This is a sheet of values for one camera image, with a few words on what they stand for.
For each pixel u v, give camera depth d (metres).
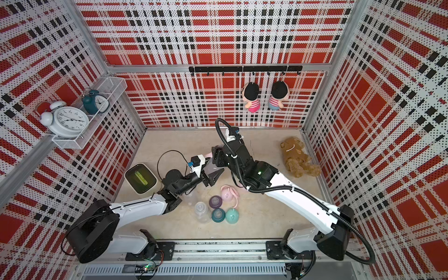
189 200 0.84
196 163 0.63
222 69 0.88
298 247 0.61
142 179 0.91
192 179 0.67
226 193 0.87
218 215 0.83
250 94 0.96
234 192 0.88
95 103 0.72
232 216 0.80
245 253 0.75
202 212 0.72
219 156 0.58
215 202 0.87
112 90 0.89
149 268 0.69
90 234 0.42
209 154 0.68
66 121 0.62
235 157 0.47
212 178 0.68
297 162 0.93
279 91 0.94
